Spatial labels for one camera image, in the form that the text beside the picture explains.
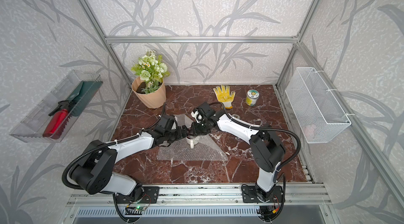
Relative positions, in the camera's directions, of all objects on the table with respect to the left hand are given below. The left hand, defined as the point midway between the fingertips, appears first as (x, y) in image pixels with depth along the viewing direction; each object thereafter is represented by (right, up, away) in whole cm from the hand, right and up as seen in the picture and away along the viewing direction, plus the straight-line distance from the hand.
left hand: (186, 134), depth 89 cm
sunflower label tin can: (+42, +22, +15) cm, 49 cm away
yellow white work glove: (+23, +22, +23) cm, 39 cm away
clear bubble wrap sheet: (+10, -9, -1) cm, 14 cm away
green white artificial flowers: (-21, +37, +2) cm, 42 cm away
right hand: (+3, +2, -6) cm, 7 cm away
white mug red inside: (+4, -2, -5) cm, 7 cm away
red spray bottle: (-44, +13, -30) cm, 55 cm away
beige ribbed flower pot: (-21, +20, +7) cm, 30 cm away
